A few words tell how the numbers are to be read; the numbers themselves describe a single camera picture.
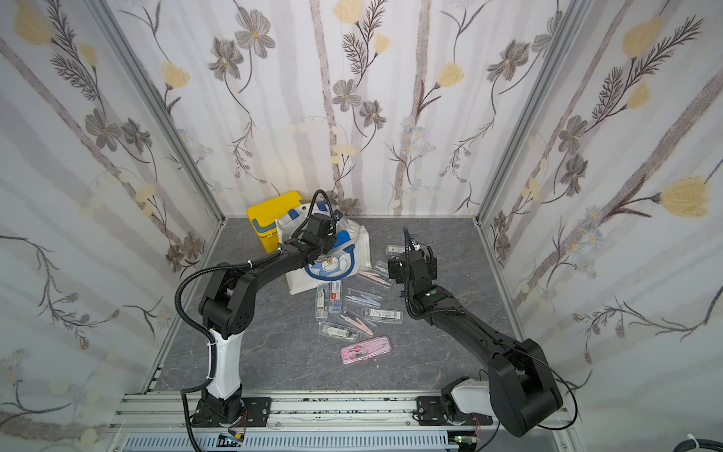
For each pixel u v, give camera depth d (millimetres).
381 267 1043
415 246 716
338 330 878
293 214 959
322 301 930
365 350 839
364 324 903
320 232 770
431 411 734
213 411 675
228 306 538
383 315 906
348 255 904
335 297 954
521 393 414
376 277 1012
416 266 636
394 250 1078
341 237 1016
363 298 958
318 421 733
